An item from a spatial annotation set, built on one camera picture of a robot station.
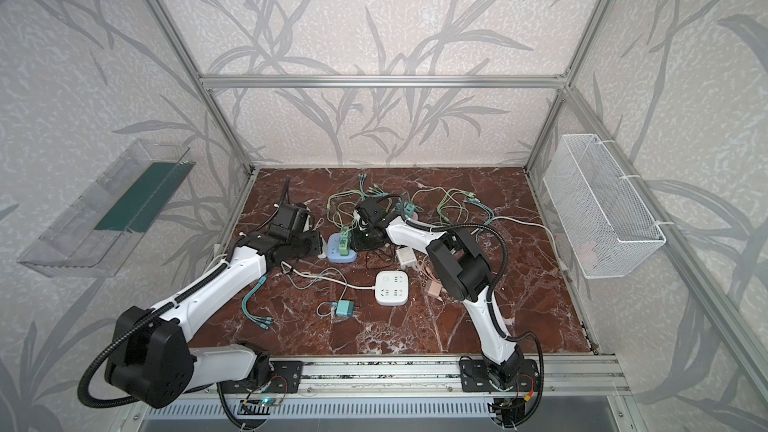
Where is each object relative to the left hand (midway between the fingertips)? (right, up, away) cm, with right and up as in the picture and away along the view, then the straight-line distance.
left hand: (324, 233), depth 86 cm
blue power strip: (+1, -6, +7) cm, 10 cm away
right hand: (+7, -3, +10) cm, 13 cm away
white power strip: (+20, -16, 0) cm, 26 cm away
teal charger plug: (+7, -20, -4) cm, 22 cm away
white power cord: (+1, -15, +5) cm, 15 cm away
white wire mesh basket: (+66, +5, -25) cm, 70 cm away
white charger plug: (+24, -9, +7) cm, 27 cm away
